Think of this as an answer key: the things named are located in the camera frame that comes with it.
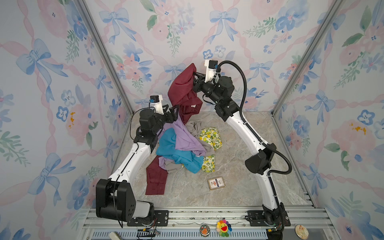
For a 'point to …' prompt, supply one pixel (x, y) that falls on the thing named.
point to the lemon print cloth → (212, 136)
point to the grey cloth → (195, 127)
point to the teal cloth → (166, 149)
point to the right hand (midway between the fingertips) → (189, 70)
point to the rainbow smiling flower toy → (224, 228)
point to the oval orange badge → (204, 230)
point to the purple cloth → (185, 139)
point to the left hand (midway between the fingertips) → (174, 104)
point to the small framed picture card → (216, 183)
